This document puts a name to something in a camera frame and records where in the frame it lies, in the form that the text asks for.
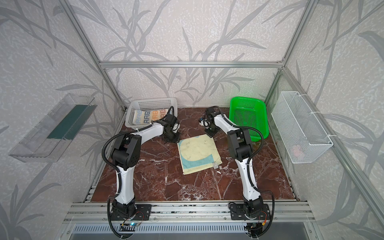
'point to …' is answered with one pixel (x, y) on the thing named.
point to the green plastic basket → (250, 111)
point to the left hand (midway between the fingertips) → (180, 136)
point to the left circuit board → (133, 224)
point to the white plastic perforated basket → (144, 103)
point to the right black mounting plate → (238, 211)
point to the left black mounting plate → (142, 212)
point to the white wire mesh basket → (304, 138)
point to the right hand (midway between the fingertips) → (212, 128)
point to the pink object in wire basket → (297, 151)
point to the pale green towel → (198, 153)
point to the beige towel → (144, 117)
